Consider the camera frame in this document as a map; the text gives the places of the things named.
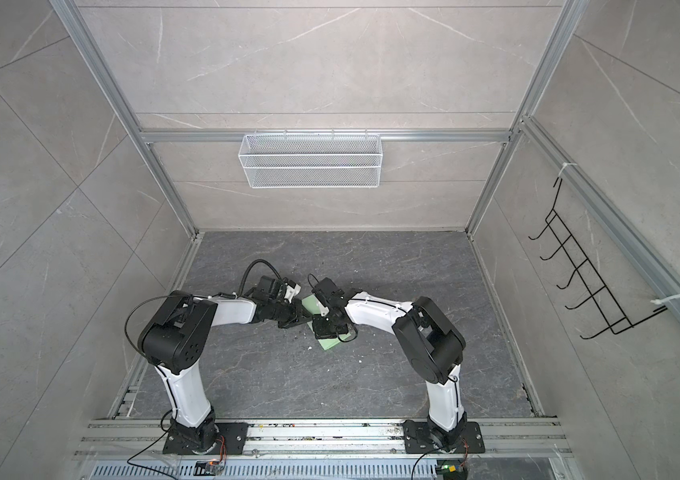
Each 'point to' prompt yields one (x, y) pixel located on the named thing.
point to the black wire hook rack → (602, 297)
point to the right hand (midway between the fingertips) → (318, 332)
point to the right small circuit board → (452, 469)
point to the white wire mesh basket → (314, 160)
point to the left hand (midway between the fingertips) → (313, 311)
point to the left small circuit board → (208, 467)
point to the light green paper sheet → (312, 305)
